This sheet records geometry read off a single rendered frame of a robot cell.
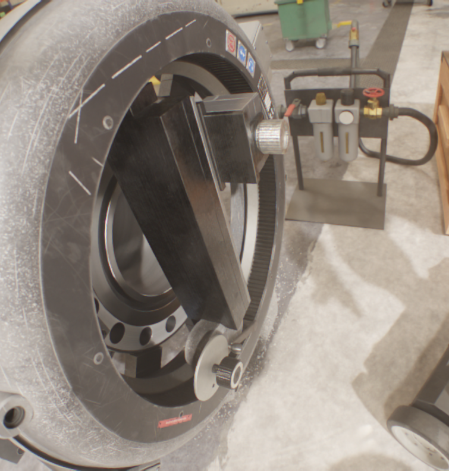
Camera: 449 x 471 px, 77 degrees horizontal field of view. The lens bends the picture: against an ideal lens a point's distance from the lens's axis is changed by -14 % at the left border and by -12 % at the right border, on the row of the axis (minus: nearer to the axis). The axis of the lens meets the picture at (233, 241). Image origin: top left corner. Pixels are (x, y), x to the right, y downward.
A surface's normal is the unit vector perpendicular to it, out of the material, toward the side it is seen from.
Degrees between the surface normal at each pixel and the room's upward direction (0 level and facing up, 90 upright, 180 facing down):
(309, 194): 0
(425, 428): 19
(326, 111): 90
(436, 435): 2
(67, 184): 90
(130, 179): 86
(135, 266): 8
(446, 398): 0
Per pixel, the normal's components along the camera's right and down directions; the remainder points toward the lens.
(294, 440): -0.23, -0.68
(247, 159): -0.37, 0.68
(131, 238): -0.35, -0.33
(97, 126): 0.90, 0.11
